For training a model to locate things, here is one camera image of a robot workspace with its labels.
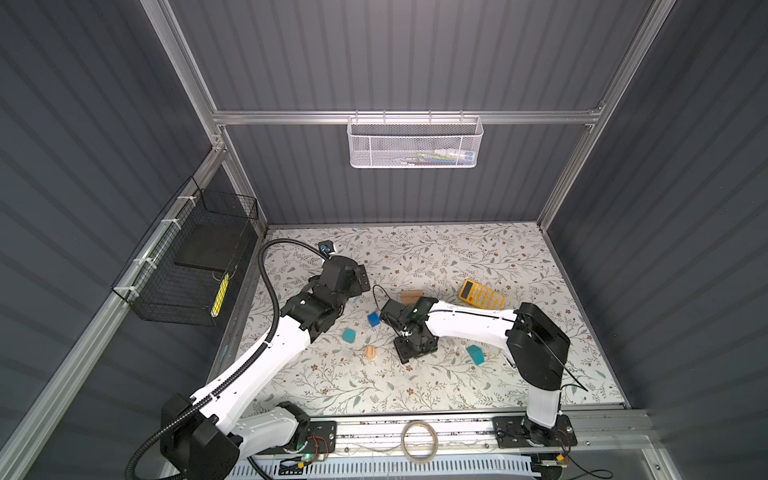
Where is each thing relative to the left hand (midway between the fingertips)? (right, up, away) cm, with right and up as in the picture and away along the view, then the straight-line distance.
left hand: (347, 272), depth 78 cm
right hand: (+18, -25, +8) cm, 32 cm away
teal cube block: (-1, -20, +12) cm, 23 cm away
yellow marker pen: (-28, -5, -9) cm, 30 cm away
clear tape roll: (+23, -40, -5) cm, 46 cm away
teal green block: (+37, -24, +8) cm, 45 cm away
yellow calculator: (+42, -9, +21) cm, 48 cm away
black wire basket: (-39, +1, -5) cm, 40 cm away
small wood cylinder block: (+6, -23, +7) cm, 25 cm away
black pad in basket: (-33, +7, -3) cm, 34 cm away
